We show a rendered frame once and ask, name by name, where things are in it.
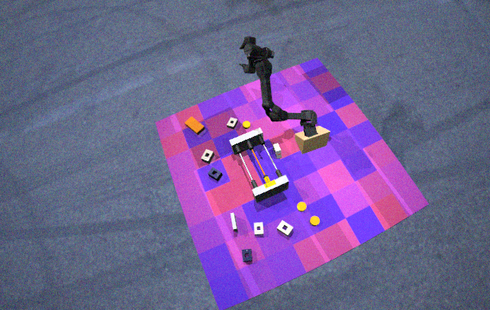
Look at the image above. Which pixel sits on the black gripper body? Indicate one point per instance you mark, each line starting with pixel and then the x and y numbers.
pixel 250 68

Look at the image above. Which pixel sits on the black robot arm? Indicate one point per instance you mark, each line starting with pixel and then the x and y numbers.
pixel 264 71

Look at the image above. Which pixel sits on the white cylinder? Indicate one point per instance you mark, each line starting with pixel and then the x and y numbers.
pixel 233 219

